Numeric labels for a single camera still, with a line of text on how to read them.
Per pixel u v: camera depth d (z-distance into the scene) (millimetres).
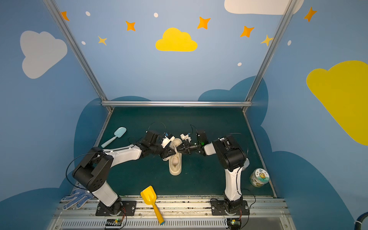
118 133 1046
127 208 748
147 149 715
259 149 1036
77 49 840
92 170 465
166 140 818
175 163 844
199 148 813
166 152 786
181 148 906
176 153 864
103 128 1141
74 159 852
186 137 920
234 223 733
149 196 781
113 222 732
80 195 776
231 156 531
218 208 741
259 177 778
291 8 693
